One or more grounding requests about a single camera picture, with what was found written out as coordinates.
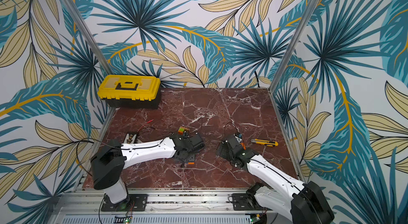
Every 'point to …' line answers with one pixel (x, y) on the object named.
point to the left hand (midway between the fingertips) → (187, 160)
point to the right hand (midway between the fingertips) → (223, 151)
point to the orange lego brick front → (190, 163)
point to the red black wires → (145, 124)
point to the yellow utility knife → (268, 143)
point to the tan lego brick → (185, 128)
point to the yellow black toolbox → (130, 91)
